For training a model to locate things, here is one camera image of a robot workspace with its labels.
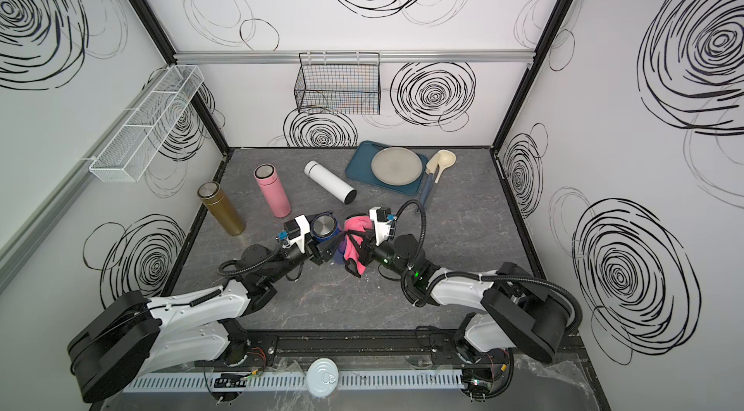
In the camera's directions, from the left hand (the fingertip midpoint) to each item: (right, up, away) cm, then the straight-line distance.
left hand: (338, 223), depth 68 cm
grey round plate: (+17, +15, +46) cm, 51 cm away
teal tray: (+2, +15, +47) cm, 49 cm away
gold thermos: (-37, +4, +14) cm, 40 cm away
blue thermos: (-3, 0, -3) cm, 4 cm away
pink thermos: (-23, +5, +22) cm, 33 cm away
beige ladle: (+37, +18, +46) cm, 61 cm away
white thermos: (-8, +9, +37) cm, 39 cm away
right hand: (+1, -5, +7) cm, 8 cm away
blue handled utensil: (+30, +14, +43) cm, 54 cm away
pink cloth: (+3, -8, +5) cm, 10 cm away
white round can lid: (-3, -35, -3) cm, 35 cm away
